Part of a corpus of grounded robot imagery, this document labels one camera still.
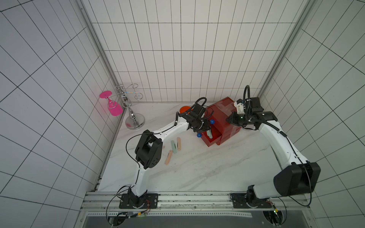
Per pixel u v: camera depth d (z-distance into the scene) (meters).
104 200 0.74
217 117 0.84
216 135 0.90
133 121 1.06
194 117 0.68
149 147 0.53
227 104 0.88
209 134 0.85
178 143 0.95
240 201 0.73
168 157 0.90
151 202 0.72
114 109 1.00
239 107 0.74
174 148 0.92
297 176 0.41
